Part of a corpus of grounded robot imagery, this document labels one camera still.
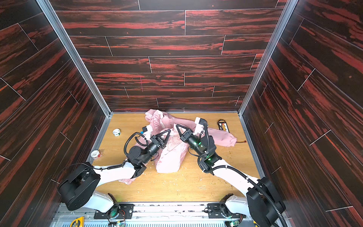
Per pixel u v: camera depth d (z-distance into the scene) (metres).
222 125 1.08
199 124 0.66
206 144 0.56
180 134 0.68
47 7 0.66
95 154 0.94
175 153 0.95
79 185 0.47
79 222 0.69
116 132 1.04
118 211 0.68
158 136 0.68
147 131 0.70
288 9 0.67
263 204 0.40
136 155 0.59
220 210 0.66
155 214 0.73
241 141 1.02
